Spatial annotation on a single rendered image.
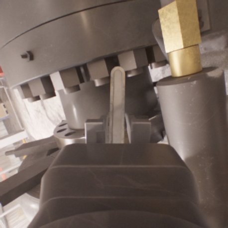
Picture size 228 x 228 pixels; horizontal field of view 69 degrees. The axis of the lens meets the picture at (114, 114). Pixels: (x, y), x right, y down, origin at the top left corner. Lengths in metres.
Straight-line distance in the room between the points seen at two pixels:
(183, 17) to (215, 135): 0.13
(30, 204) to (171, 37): 0.43
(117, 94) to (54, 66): 0.21
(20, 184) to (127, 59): 0.38
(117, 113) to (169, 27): 0.11
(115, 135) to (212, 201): 0.15
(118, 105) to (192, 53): 0.10
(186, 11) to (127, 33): 0.16
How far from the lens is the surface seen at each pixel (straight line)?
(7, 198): 0.48
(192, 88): 0.19
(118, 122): 0.17
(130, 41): 0.35
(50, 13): 0.36
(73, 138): 0.47
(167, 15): 0.21
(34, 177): 0.48
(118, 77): 0.16
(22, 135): 8.03
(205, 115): 0.20
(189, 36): 0.20
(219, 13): 0.74
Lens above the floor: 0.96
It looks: 35 degrees down
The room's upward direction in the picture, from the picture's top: 116 degrees counter-clockwise
